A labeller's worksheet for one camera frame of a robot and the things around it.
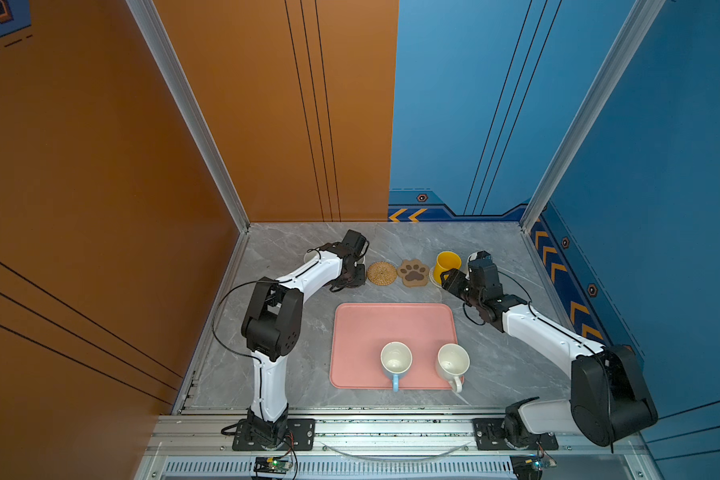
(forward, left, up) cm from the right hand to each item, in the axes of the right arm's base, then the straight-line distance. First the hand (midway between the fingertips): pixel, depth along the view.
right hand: (445, 278), depth 89 cm
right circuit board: (-45, -15, -14) cm, 50 cm away
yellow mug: (+10, -3, -4) cm, 11 cm away
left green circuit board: (-45, +46, -13) cm, 65 cm away
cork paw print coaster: (+11, +8, -12) cm, 18 cm away
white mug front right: (-22, 0, -10) cm, 24 cm away
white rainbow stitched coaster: (+10, +1, -12) cm, 15 cm away
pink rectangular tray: (-12, +26, -10) cm, 30 cm away
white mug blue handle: (-21, +15, -11) cm, 28 cm away
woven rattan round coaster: (+10, +19, -11) cm, 24 cm away
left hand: (+5, +27, -6) cm, 28 cm away
